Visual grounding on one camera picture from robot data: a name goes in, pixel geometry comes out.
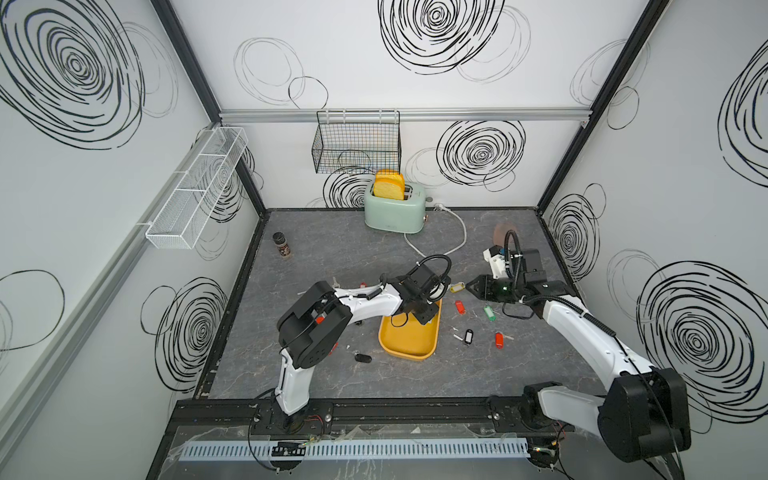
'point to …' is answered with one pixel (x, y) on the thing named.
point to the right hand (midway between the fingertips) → (472, 287)
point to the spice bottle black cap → (280, 240)
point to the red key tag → (460, 307)
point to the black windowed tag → (468, 336)
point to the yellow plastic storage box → (403, 335)
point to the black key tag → (363, 358)
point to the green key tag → (490, 313)
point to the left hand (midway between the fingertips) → (430, 308)
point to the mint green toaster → (407, 215)
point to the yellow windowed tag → (457, 287)
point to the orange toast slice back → (390, 172)
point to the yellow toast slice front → (389, 186)
